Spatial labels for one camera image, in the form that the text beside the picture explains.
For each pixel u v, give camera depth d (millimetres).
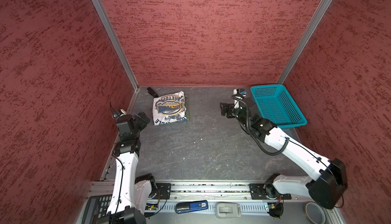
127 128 557
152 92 1139
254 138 541
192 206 668
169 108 995
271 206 721
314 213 695
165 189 743
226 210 678
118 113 655
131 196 428
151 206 710
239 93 662
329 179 383
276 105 1100
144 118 714
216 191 757
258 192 740
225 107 682
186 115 1001
